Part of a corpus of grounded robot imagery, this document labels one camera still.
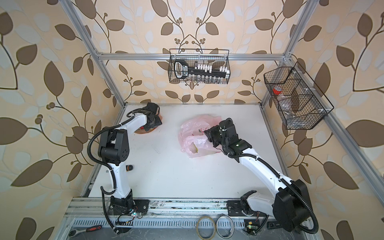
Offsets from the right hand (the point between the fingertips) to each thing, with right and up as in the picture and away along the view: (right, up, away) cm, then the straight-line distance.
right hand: (203, 131), depth 78 cm
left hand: (-31, +4, +22) cm, 38 cm away
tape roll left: (+5, -42, -11) cm, 43 cm away
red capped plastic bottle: (+41, +22, +2) cm, 47 cm away
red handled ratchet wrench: (-60, -46, -11) cm, 76 cm away
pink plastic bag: (-5, -5, -5) cm, 8 cm away
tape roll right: (+6, -42, -13) cm, 44 cm away
